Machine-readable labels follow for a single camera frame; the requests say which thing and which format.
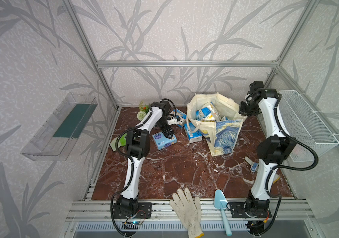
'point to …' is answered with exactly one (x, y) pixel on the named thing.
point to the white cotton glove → (189, 211)
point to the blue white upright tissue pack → (194, 137)
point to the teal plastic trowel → (221, 202)
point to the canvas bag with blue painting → (221, 136)
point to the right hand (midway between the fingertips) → (241, 112)
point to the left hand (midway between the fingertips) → (167, 131)
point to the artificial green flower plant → (143, 109)
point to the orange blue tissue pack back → (182, 115)
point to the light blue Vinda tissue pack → (161, 141)
